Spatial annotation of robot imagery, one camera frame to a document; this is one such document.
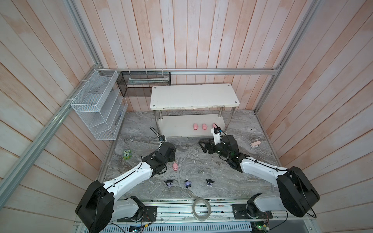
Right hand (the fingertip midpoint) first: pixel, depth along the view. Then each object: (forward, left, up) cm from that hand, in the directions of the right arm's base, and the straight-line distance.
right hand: (203, 140), depth 86 cm
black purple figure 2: (-22, -3, -10) cm, 24 cm away
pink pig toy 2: (+15, +4, -6) cm, 17 cm away
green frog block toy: (-5, +50, -11) cm, 51 cm away
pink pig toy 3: (+16, -2, -6) cm, 17 cm away
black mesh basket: (+40, +45, +13) cm, 62 cm away
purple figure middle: (-22, +10, -11) cm, 27 cm away
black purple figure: (-23, +20, -9) cm, 32 cm away
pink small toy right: (+6, -38, -13) cm, 40 cm away
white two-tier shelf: (+17, -5, +20) cm, 26 cm away
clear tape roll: (-39, +3, -13) cm, 41 cm away
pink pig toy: (-12, +18, -12) cm, 24 cm away
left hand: (-7, +21, -4) cm, 22 cm away
